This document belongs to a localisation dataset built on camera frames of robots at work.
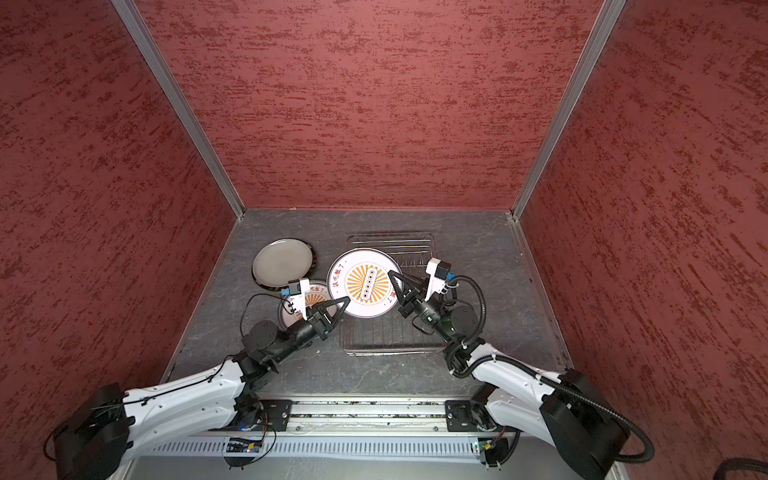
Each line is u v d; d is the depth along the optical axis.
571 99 0.87
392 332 0.87
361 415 0.76
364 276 0.68
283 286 0.96
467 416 0.74
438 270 0.61
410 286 0.64
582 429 0.41
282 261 1.03
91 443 0.41
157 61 0.79
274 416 0.74
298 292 0.64
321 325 0.62
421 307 0.63
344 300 0.69
